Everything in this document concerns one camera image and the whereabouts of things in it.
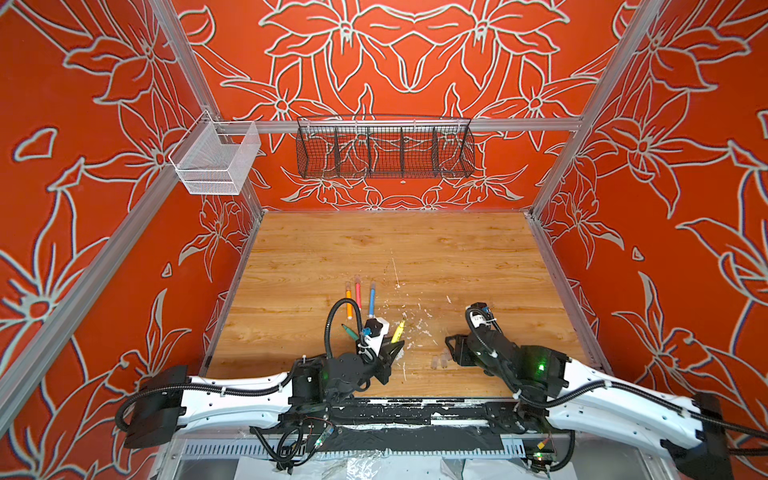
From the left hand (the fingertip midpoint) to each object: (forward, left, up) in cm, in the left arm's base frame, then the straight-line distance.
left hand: (402, 341), depth 70 cm
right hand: (+2, -11, -6) cm, 13 cm away
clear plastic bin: (+51, +62, +15) cm, 81 cm away
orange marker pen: (+20, +17, -15) cm, 30 cm away
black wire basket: (+60, +8, +15) cm, 62 cm away
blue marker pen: (+17, +9, -14) cm, 24 cm away
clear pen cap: (+1, -10, -16) cm, 18 cm away
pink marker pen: (+21, +14, -14) cm, 29 cm away
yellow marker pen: (+1, +1, +3) cm, 3 cm away
